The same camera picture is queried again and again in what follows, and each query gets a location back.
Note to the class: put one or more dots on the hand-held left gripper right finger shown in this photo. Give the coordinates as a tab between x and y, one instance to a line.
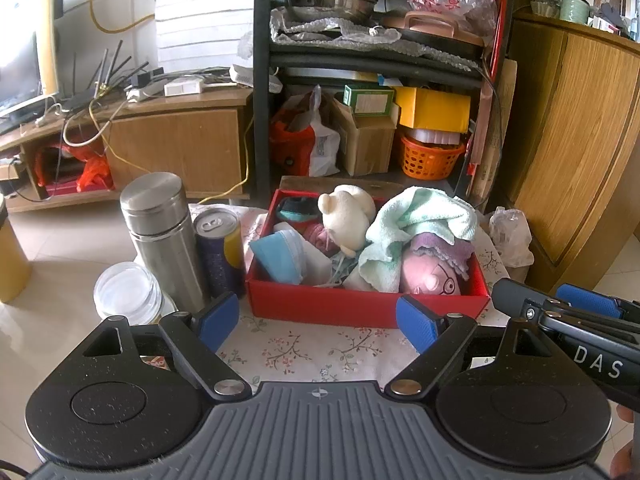
417	322

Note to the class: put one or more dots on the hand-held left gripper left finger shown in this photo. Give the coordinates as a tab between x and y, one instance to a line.
217	317

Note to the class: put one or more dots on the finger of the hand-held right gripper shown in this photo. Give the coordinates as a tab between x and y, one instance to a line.
515	297
590	300

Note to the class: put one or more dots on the pink doll with glasses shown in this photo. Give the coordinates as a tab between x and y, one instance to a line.
422	275

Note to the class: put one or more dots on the blue face mask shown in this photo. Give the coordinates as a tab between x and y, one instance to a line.
277	257

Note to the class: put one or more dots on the red cardboard box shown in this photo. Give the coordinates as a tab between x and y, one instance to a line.
325	306

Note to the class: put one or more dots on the mint green towel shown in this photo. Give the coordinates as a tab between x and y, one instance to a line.
400	225

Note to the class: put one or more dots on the blue white cloth item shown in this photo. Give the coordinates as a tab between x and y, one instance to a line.
317	265

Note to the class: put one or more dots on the white plush toy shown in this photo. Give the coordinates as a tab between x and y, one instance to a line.
345	220

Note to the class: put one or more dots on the pink knitted sock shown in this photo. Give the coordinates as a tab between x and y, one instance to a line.
315	235

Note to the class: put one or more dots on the dark teal sock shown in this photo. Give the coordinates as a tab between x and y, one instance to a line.
295	207

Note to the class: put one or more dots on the person's right hand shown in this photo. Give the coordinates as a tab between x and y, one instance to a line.
627	414

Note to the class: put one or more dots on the blue and yellow can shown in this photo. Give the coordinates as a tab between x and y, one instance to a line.
215	260

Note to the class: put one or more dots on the clear plastic lids stack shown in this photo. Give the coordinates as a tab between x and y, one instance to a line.
125	290

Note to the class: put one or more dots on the stainless steel thermos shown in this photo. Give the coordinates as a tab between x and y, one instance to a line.
160	240

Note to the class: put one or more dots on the floral tablecloth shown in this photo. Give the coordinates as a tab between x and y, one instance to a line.
310	350

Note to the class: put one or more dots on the orange plastic basket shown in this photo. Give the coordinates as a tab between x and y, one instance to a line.
430	162

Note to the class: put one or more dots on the wooden board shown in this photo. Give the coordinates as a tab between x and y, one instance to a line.
310	182

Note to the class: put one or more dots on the flat cardboard sheet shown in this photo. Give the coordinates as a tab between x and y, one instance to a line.
492	135

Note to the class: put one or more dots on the wooden cabinet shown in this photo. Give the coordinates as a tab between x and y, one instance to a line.
575	135

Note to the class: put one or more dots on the clear plastic container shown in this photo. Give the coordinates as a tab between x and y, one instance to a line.
432	136

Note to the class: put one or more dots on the wooden tv stand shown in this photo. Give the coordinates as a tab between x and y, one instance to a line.
175	140

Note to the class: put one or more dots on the brown cardboard box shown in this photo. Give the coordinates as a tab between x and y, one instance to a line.
367	145

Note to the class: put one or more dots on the red and white plastic bag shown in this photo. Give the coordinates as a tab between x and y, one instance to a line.
315	150

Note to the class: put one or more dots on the yellow carton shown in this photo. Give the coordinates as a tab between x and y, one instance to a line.
435	107

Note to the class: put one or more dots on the black shelf rack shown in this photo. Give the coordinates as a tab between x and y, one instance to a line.
262	110

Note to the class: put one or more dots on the green carton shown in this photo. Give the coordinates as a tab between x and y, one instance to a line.
367	100

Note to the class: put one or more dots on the white power strip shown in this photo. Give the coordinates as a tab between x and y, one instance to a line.
182	87

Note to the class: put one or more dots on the crumpled white plastic bag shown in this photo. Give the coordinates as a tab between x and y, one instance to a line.
247	70

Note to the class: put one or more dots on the black wifi router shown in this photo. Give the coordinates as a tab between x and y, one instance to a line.
82	101

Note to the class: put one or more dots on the long red carton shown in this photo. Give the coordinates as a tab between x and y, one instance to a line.
500	20

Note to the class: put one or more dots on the pink pan lid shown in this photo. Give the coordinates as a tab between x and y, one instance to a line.
430	27

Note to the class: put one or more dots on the pale green mug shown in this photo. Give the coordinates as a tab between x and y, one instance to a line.
574	9

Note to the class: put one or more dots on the bubble wrap sheet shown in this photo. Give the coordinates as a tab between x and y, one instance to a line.
310	30

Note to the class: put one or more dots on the pink patterned plastic bag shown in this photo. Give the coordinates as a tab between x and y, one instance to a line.
450	2

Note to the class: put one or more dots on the stainless steel pot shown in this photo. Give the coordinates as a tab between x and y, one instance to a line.
330	2

